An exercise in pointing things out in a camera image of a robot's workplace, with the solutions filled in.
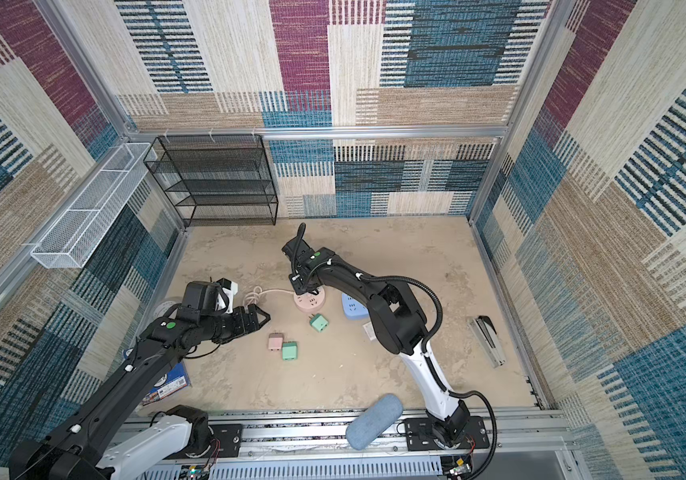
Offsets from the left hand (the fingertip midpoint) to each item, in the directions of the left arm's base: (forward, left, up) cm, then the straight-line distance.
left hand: (259, 317), depth 79 cm
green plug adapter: (-4, -6, -13) cm, 15 cm away
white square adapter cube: (+1, -29, -11) cm, 31 cm away
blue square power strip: (+8, -25, -12) cm, 29 cm away
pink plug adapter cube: (-1, -2, -12) cm, 12 cm away
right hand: (+15, -11, -10) cm, 21 cm away
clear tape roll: (+10, +34, -13) cm, 38 cm away
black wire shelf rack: (+53, +24, +3) cm, 58 cm away
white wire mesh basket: (+10, +42, +19) cm, 47 cm away
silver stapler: (-1, -63, -11) cm, 64 cm away
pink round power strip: (+11, -12, -11) cm, 20 cm away
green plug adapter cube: (+4, -14, -12) cm, 19 cm away
